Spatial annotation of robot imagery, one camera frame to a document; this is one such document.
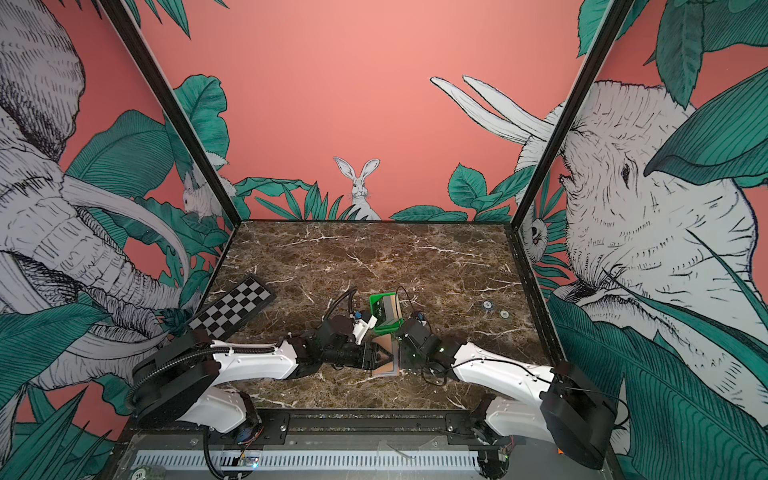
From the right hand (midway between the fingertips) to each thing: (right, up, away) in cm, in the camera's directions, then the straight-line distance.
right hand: (398, 353), depth 82 cm
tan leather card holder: (-2, -3, -2) cm, 4 cm away
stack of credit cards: (-2, +10, +9) cm, 14 cm away
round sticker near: (+35, +8, +13) cm, 38 cm away
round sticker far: (+30, +11, +16) cm, 36 cm away
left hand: (-2, +1, -5) cm, 6 cm away
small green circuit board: (-35, -22, -12) cm, 43 cm away
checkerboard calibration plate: (-51, +11, +9) cm, 53 cm away
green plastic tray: (-7, +10, +12) cm, 17 cm away
